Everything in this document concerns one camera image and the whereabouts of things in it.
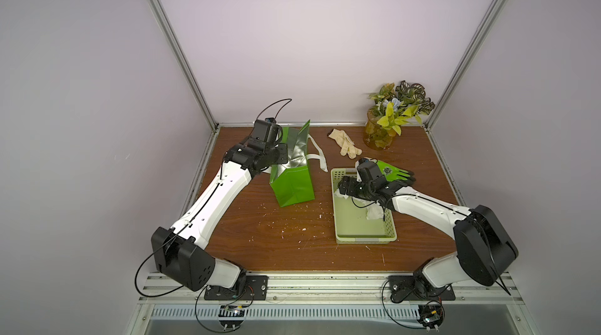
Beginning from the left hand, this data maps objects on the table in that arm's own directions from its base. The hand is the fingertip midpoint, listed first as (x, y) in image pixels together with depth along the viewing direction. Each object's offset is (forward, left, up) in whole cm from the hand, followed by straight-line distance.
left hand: (286, 149), depth 79 cm
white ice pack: (-13, -32, -20) cm, 40 cm away
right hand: (-3, -22, -15) cm, 27 cm away
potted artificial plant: (+22, -42, +1) cm, 48 cm away
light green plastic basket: (-17, -24, -23) cm, 37 cm away
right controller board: (-44, -46, -26) cm, 69 cm away
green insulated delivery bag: (-7, -2, -10) cm, 12 cm away
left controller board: (-44, +16, -27) cm, 54 cm away
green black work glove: (+6, -45, -24) cm, 51 cm away
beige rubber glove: (+23, -25, -22) cm, 41 cm away
